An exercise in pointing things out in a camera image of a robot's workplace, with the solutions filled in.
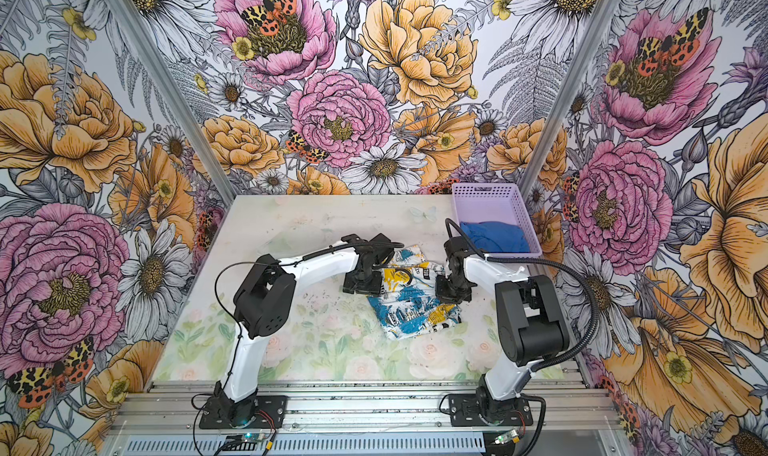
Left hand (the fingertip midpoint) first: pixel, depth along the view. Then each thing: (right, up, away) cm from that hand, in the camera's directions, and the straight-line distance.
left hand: (363, 296), depth 92 cm
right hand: (+25, -3, -1) cm, 25 cm away
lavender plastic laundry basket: (+49, +30, +27) cm, 64 cm away
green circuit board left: (-24, -28, -21) cm, 42 cm away
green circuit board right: (+37, -28, -20) cm, 51 cm away
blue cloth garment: (+44, +18, +11) cm, 49 cm away
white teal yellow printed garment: (+14, -2, -3) cm, 14 cm away
